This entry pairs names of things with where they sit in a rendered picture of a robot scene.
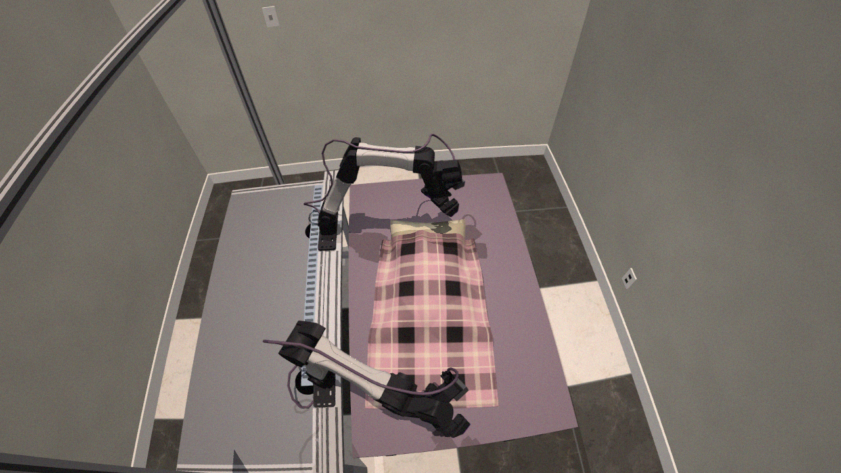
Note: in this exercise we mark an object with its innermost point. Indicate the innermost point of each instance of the cream pillow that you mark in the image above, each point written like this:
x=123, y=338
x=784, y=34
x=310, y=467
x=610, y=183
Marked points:
x=447, y=227

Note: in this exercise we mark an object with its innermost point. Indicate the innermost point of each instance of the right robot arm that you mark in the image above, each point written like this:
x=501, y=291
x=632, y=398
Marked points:
x=327, y=358

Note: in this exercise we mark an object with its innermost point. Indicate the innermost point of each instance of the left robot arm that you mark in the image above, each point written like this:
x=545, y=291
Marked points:
x=419, y=162

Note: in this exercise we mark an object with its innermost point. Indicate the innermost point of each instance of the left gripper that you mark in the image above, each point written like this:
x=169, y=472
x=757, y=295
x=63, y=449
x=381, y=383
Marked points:
x=439, y=196

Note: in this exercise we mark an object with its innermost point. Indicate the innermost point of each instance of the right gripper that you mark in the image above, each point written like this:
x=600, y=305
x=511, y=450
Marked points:
x=457, y=426

